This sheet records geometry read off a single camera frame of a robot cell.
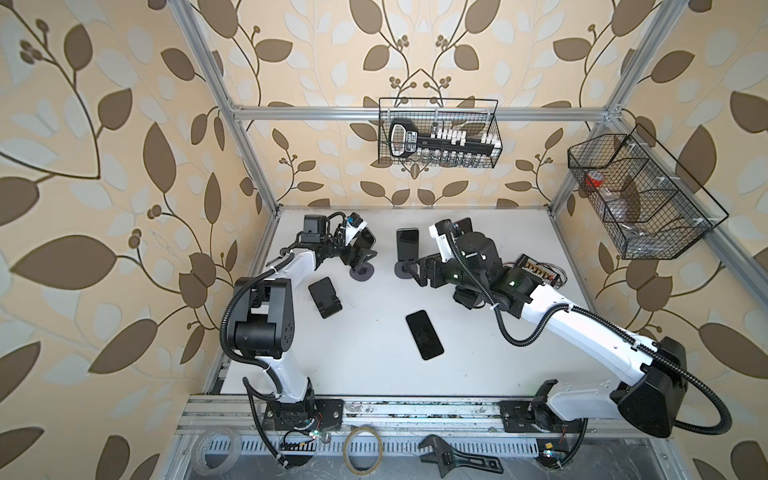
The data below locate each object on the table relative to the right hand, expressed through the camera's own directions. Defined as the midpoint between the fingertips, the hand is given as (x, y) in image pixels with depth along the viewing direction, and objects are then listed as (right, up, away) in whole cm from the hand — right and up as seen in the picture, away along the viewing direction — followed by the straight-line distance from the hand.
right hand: (417, 264), depth 73 cm
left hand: (-15, +6, +19) cm, 25 cm away
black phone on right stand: (+17, +11, +24) cm, 31 cm away
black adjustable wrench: (+6, -44, -5) cm, 45 cm away
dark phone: (-15, +6, +24) cm, 29 cm away
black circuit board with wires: (+45, -5, +27) cm, 53 cm away
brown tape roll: (-17, -42, -6) cm, 45 cm away
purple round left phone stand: (-17, -6, +29) cm, 34 cm away
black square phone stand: (-27, -11, +17) cm, 33 cm away
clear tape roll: (-51, -42, -5) cm, 66 cm away
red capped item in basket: (+53, +24, +15) cm, 60 cm away
